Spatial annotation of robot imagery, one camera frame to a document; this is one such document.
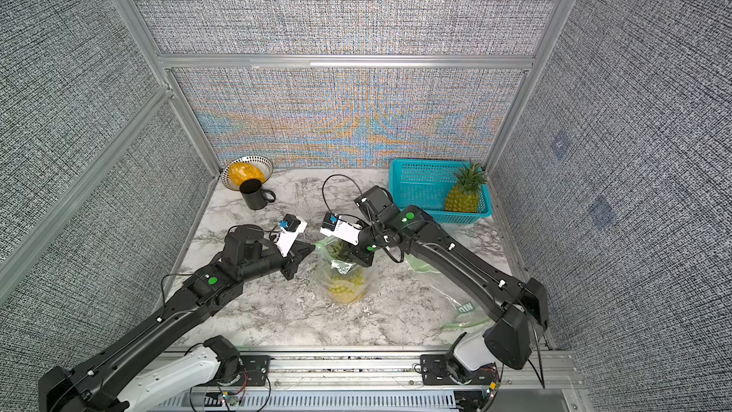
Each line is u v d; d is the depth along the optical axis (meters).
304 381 0.73
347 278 0.72
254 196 1.04
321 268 0.70
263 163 1.20
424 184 1.14
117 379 0.41
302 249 0.66
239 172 1.10
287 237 0.62
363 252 0.64
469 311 0.76
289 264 0.63
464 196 0.94
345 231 0.63
